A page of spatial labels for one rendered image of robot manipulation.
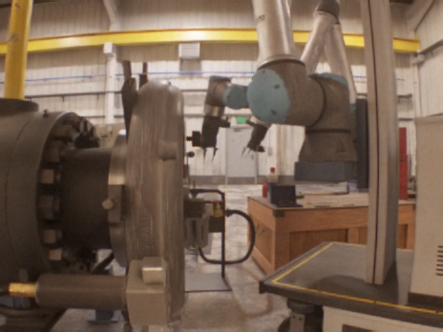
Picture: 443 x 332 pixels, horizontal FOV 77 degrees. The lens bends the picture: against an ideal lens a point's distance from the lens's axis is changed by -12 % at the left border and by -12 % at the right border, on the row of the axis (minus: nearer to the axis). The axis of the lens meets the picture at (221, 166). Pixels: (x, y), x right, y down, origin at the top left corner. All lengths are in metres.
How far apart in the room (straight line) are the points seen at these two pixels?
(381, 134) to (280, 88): 0.39
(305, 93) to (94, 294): 0.72
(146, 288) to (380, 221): 0.75
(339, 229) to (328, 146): 1.05
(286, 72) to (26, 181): 0.74
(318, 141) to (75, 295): 0.76
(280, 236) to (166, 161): 1.19
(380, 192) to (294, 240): 0.88
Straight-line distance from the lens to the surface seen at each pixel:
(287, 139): 12.04
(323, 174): 0.95
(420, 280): 1.00
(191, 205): 1.14
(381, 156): 1.07
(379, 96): 1.09
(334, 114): 0.98
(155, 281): 0.65
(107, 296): 0.69
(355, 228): 1.98
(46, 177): 0.87
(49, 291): 0.73
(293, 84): 0.88
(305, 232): 1.86
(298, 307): 1.12
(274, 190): 1.96
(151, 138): 0.72
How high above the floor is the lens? 0.71
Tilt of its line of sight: level
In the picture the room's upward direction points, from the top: straight up
